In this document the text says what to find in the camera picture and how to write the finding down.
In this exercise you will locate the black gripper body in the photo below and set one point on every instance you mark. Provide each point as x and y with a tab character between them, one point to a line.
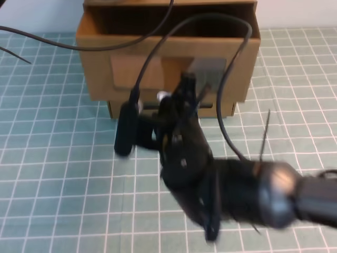
175	133

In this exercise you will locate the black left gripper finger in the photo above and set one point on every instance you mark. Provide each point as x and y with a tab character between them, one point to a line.
180	95

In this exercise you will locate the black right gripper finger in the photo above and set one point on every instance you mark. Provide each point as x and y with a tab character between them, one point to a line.
191	89

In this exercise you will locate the brown cardboard shoebox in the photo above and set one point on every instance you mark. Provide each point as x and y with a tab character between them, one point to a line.
204	46
227	109

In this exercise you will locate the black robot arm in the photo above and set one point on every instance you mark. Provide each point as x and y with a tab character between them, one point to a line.
210	190

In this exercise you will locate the cyan checkered tablecloth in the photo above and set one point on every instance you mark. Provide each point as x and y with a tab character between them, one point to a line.
64	190

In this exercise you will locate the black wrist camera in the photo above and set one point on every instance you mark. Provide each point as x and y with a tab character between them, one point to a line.
126	132

